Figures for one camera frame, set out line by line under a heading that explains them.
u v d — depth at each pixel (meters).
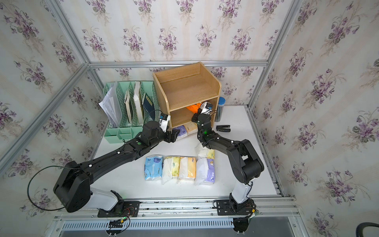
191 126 0.99
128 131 0.98
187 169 0.82
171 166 0.83
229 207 0.73
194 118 0.81
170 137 0.72
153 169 0.82
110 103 0.85
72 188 0.41
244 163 0.48
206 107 0.77
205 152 0.88
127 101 0.95
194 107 0.89
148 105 1.07
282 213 0.73
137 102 0.91
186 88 0.87
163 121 0.70
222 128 1.05
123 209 0.68
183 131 0.99
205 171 0.79
